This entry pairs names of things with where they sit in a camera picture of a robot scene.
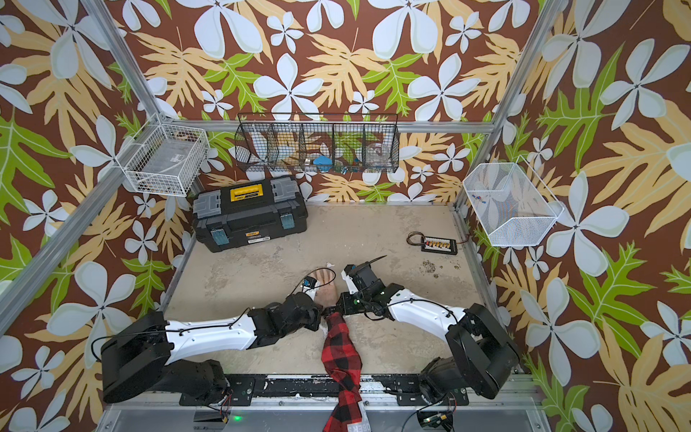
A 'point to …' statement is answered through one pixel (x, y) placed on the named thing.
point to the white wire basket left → (164, 159)
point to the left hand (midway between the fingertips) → (326, 306)
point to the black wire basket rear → (317, 141)
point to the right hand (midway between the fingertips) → (336, 304)
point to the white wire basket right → (514, 206)
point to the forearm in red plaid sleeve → (341, 355)
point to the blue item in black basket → (323, 162)
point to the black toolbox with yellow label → (244, 212)
